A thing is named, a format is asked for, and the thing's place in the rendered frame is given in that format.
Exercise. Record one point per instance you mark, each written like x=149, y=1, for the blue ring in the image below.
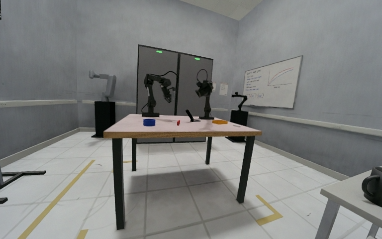
x=149, y=122

